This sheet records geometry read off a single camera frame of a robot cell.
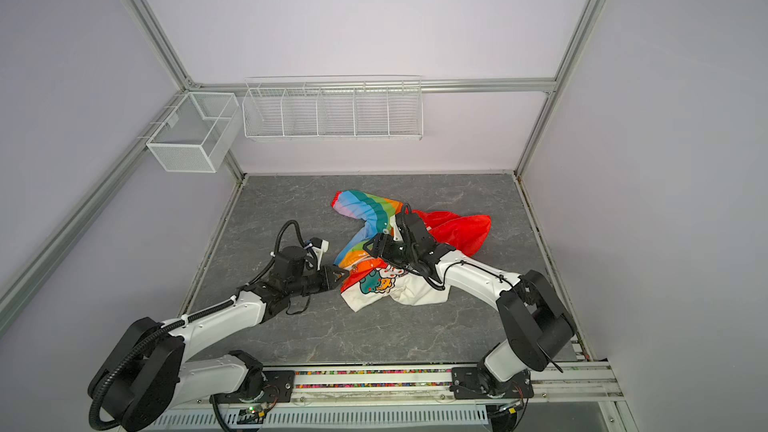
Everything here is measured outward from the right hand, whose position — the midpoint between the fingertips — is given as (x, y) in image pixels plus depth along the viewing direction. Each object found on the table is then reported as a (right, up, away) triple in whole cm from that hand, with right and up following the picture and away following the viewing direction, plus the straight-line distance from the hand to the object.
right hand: (369, 252), depth 84 cm
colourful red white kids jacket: (0, -10, +5) cm, 11 cm away
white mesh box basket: (-61, +37, +19) cm, 74 cm away
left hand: (-6, -7, 0) cm, 9 cm away
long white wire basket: (-13, +46, +15) cm, 50 cm away
